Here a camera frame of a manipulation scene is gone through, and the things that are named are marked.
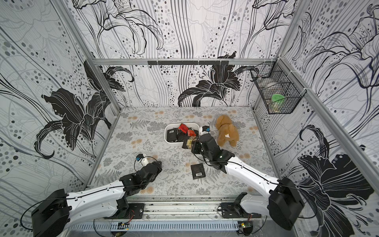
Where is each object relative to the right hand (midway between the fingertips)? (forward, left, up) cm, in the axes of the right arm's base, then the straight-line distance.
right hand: (194, 142), depth 81 cm
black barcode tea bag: (+13, +16, -11) cm, 23 cm away
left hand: (-9, +18, -11) cm, 23 cm away
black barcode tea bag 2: (0, +4, -1) cm, 4 cm away
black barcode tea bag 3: (-10, -2, -15) cm, 19 cm away
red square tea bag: (+17, +8, -9) cm, 20 cm away
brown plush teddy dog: (+10, -20, -4) cm, 23 cm away
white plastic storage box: (+20, 0, -10) cm, 23 cm away
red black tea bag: (+13, +2, -10) cm, 17 cm away
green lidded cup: (+17, -46, +13) cm, 51 cm away
